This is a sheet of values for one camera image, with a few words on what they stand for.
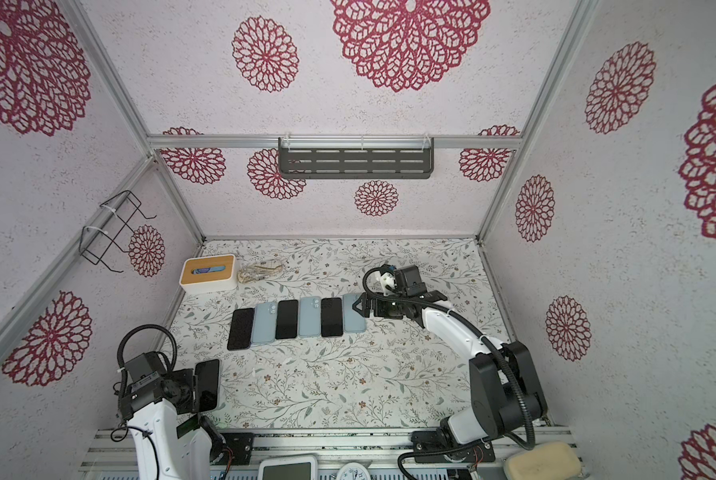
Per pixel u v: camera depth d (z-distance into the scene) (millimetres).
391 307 746
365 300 763
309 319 977
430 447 743
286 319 975
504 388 436
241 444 741
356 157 945
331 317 980
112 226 791
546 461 689
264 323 980
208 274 1058
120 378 594
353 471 685
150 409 523
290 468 689
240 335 966
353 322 971
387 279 805
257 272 1062
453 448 638
